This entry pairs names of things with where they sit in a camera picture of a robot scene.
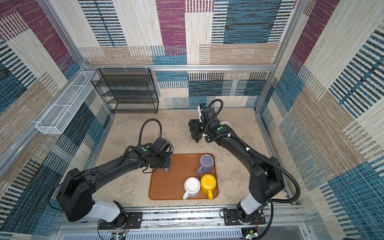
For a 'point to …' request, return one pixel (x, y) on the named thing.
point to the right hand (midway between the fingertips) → (196, 124)
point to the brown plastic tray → (164, 185)
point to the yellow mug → (208, 184)
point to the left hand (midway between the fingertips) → (169, 161)
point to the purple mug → (206, 164)
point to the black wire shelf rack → (127, 90)
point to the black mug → (196, 136)
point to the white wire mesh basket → (54, 122)
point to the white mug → (192, 186)
